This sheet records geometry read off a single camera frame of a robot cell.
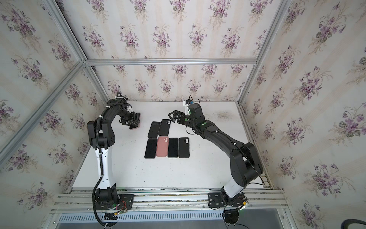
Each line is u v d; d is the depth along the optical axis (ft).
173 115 2.45
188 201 2.45
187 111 2.48
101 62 3.26
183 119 2.44
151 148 3.05
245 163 1.45
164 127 3.43
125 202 2.36
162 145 3.11
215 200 2.40
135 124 3.39
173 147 3.05
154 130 3.35
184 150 3.07
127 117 3.02
